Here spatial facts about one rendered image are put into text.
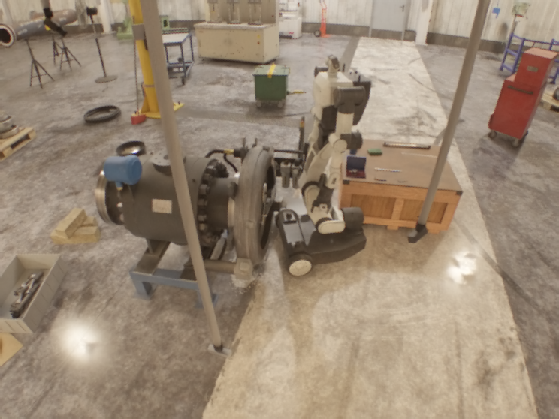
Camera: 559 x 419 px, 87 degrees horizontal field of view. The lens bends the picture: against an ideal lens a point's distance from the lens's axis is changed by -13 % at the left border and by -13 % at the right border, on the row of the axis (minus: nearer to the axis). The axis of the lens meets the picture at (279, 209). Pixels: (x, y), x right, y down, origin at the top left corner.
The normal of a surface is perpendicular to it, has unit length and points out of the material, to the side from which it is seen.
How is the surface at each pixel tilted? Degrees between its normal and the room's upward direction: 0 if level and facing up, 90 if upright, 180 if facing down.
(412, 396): 0
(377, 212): 90
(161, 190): 44
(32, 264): 90
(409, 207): 90
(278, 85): 90
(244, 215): 59
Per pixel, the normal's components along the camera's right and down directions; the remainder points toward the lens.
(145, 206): -0.14, 0.21
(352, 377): 0.00, -0.79
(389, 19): -0.26, 0.59
